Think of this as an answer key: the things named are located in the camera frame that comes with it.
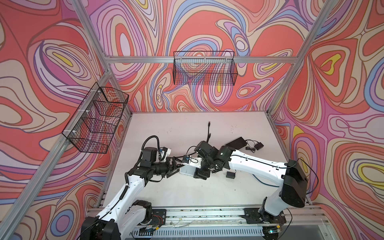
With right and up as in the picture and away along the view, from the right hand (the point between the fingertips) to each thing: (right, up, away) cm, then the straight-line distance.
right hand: (199, 171), depth 78 cm
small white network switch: (-6, +2, -3) cm, 7 cm away
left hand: (-8, +3, -2) cm, 9 cm away
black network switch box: (+27, +12, +21) cm, 36 cm away
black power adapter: (+19, -4, +7) cm, 20 cm away
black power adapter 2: (+41, +11, +20) cm, 47 cm away
